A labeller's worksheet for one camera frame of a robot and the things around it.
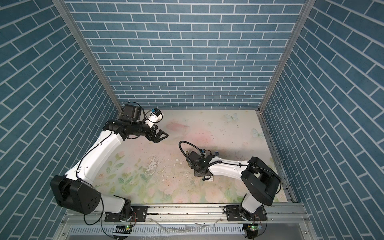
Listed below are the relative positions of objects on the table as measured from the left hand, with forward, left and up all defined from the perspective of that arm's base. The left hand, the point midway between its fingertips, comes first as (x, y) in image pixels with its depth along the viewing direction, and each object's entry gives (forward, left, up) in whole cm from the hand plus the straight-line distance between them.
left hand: (162, 130), depth 78 cm
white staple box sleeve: (-24, -25, -6) cm, 35 cm away
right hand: (-12, -19, -23) cm, 32 cm away
